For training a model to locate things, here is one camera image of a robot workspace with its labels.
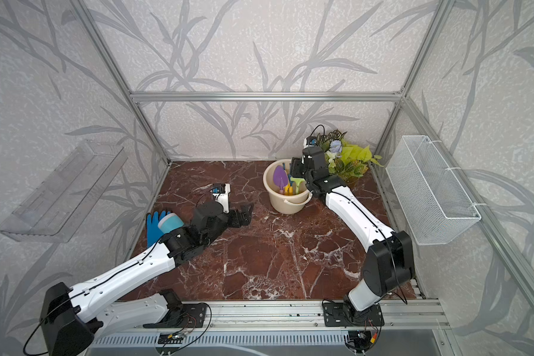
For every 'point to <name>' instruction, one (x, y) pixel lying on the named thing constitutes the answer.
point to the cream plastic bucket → (292, 204)
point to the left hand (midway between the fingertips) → (244, 204)
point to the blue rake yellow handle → (289, 175)
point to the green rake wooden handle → (297, 181)
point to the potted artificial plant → (347, 161)
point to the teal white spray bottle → (170, 222)
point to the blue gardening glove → (153, 231)
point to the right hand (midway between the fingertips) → (299, 158)
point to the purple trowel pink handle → (280, 177)
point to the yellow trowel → (286, 189)
